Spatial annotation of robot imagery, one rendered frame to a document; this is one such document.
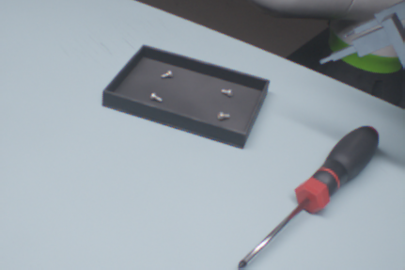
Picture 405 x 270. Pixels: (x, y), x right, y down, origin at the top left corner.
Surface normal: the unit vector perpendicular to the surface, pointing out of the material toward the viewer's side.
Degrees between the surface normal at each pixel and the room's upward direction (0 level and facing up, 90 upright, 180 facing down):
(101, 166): 0
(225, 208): 0
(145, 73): 0
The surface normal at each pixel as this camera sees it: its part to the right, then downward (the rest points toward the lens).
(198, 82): 0.14, -0.80
